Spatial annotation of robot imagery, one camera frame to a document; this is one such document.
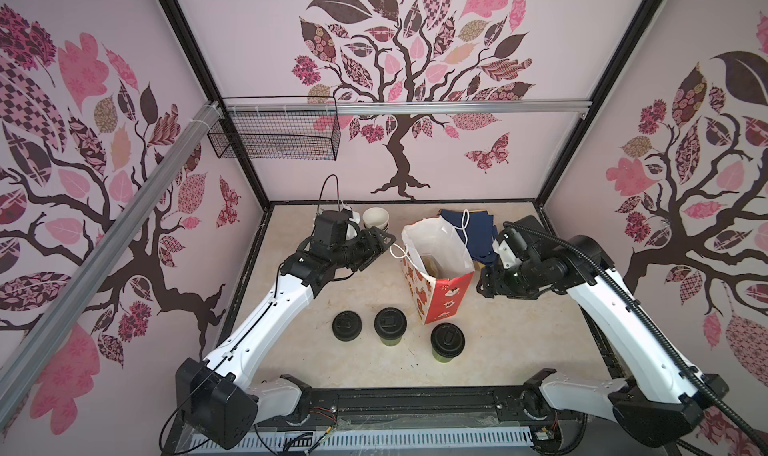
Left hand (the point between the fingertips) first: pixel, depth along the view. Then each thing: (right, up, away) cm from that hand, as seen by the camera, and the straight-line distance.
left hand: (390, 249), depth 73 cm
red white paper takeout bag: (+14, -12, +1) cm, 19 cm away
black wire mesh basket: (-47, +44, +49) cm, 80 cm away
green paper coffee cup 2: (+13, -29, +3) cm, 32 cm away
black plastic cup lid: (0, -20, +3) cm, 20 cm away
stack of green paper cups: (-5, +9, +23) cm, 26 cm away
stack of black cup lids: (-13, -24, +12) cm, 29 cm away
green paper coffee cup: (0, -27, +8) cm, 28 cm away
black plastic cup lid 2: (+15, -23, +1) cm, 27 cm away
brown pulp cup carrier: (+14, -7, +22) cm, 27 cm away
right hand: (+23, -9, -5) cm, 25 cm away
